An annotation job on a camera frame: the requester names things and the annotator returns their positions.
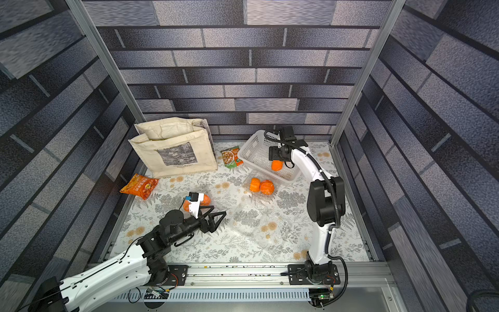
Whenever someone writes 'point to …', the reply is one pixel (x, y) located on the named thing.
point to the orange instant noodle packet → (141, 185)
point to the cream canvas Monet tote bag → (177, 145)
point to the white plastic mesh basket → (255, 153)
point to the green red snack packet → (230, 157)
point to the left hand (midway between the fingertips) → (220, 211)
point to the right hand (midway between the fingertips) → (277, 153)
